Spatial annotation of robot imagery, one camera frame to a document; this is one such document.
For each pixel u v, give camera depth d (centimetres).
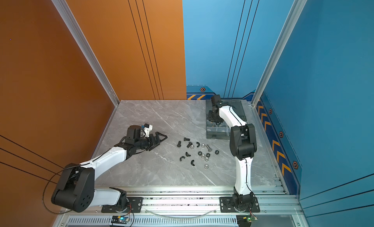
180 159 89
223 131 108
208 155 91
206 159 89
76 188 42
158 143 76
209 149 92
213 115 85
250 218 70
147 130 82
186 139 97
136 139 70
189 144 94
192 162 87
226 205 72
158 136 78
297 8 72
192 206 75
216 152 92
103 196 53
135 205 73
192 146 94
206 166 86
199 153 92
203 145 95
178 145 94
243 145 56
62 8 72
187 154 91
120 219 71
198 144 96
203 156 90
